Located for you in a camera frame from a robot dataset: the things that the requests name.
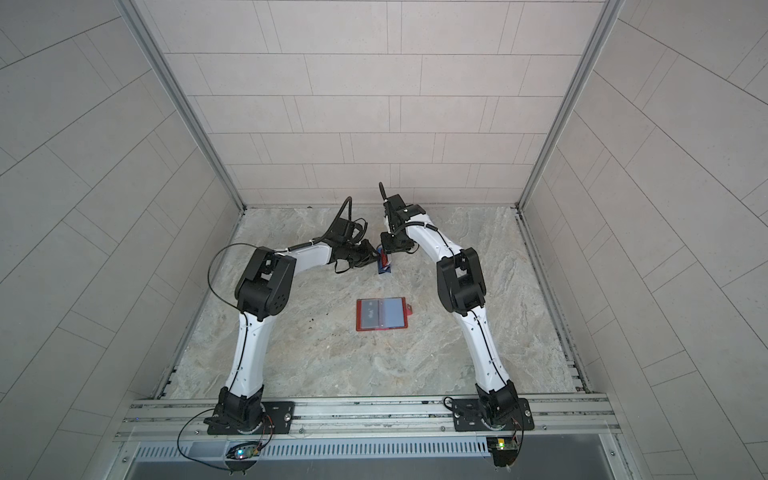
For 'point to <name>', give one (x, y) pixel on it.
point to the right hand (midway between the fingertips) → (389, 248)
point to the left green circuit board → (243, 450)
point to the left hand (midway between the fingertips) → (387, 250)
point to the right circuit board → (504, 449)
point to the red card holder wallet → (375, 314)
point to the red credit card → (384, 258)
